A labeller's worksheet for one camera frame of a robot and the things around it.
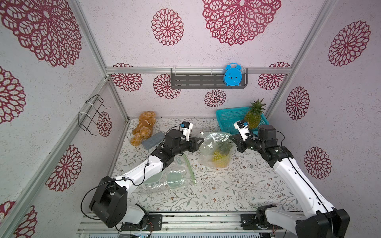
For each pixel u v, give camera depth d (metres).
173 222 0.75
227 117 1.17
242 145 0.66
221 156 0.83
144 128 0.94
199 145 0.74
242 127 0.63
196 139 0.69
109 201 0.41
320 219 0.38
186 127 0.69
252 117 1.04
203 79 0.93
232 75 0.90
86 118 0.73
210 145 0.76
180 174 0.90
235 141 0.70
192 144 0.68
